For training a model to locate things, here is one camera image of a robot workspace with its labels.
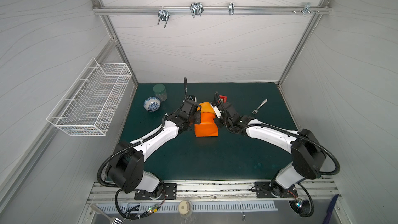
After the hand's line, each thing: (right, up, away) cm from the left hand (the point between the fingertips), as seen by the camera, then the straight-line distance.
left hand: (199, 112), depth 87 cm
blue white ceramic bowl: (-34, +3, +20) cm, 40 cm away
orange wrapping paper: (+5, -9, +1) cm, 10 cm away
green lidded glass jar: (-27, +12, +17) cm, 34 cm away
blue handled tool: (+61, -44, -16) cm, 77 cm away
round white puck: (-5, -36, -26) cm, 44 cm away
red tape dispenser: (+16, +7, +17) cm, 25 cm away
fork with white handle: (+39, -1, +18) cm, 43 cm away
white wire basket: (-49, +4, -18) cm, 53 cm away
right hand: (+11, +1, +1) cm, 12 cm away
